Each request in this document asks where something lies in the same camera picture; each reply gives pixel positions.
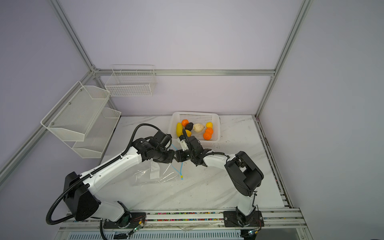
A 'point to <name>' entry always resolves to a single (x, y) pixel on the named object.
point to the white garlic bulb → (198, 127)
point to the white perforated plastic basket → (201, 118)
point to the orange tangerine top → (185, 122)
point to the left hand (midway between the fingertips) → (171, 159)
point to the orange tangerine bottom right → (207, 135)
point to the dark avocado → (189, 126)
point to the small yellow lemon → (209, 125)
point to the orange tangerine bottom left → (209, 130)
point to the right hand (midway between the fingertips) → (174, 154)
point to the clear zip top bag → (155, 172)
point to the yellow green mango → (179, 129)
